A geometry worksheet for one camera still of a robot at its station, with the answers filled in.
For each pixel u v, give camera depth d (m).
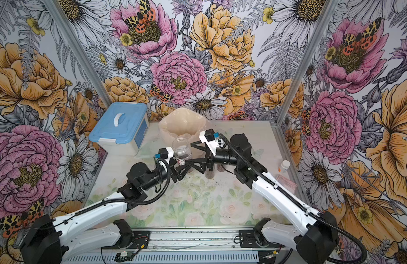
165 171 0.62
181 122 0.97
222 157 0.58
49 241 0.39
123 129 0.95
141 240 0.75
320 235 0.38
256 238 0.67
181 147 0.64
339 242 0.43
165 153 0.59
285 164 0.91
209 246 0.74
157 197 0.47
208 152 0.57
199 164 0.56
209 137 0.54
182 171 0.64
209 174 0.91
